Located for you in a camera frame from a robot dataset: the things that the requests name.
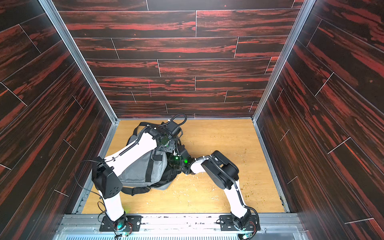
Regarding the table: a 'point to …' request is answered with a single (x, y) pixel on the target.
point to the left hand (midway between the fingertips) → (168, 148)
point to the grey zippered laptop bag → (154, 171)
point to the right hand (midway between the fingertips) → (161, 156)
